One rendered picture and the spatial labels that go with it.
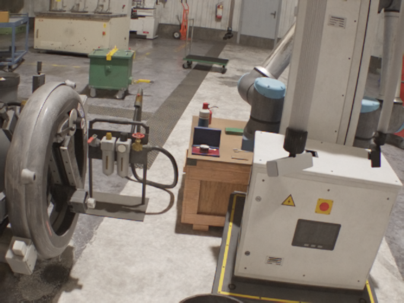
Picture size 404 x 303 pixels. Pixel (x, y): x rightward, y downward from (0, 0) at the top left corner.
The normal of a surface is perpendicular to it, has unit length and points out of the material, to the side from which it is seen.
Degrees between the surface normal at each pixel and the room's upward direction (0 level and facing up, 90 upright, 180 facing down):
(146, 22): 90
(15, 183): 71
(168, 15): 90
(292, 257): 90
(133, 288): 0
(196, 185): 90
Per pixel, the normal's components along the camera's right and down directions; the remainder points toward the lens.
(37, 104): 0.11, -0.65
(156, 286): 0.11, -0.92
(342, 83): -0.14, 0.37
